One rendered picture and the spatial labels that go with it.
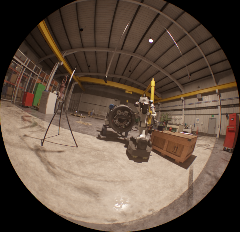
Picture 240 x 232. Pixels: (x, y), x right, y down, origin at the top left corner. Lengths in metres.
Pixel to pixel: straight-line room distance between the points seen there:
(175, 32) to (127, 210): 9.13
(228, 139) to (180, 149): 2.56
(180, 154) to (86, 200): 1.40
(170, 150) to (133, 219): 1.29
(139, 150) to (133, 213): 0.91
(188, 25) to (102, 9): 6.86
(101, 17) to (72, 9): 2.82
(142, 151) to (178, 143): 0.68
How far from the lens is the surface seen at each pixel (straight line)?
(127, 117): 1.95
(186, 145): 1.40
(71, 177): 0.81
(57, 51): 9.24
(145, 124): 1.56
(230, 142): 3.55
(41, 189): 0.77
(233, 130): 3.53
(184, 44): 9.25
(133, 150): 1.19
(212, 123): 11.19
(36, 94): 7.62
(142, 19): 7.99
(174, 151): 1.52
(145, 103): 1.65
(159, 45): 9.17
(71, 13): 8.87
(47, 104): 4.38
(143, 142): 1.15
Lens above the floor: 0.63
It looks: 4 degrees up
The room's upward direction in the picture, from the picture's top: 11 degrees clockwise
